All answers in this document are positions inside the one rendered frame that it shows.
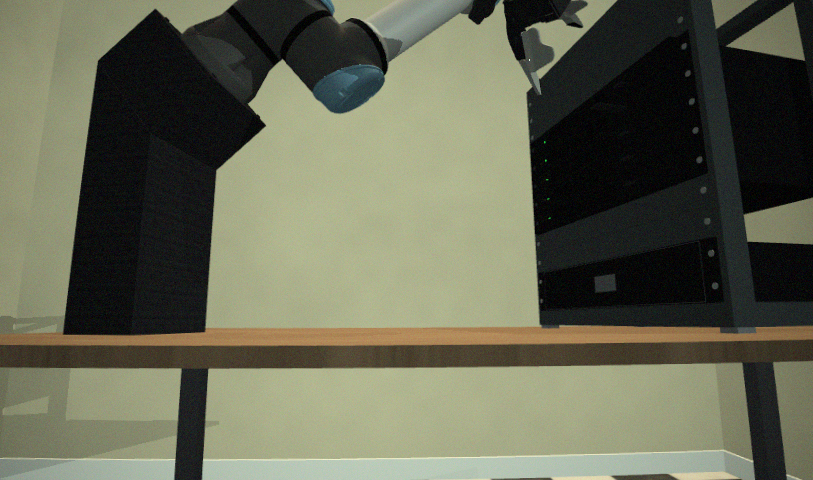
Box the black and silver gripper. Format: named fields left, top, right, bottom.
left=502, top=0, right=588, bottom=95

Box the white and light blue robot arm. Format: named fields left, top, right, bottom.
left=180, top=0, right=500, bottom=114

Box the dark grey server rack frame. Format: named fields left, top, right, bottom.
left=527, top=0, right=813, bottom=334

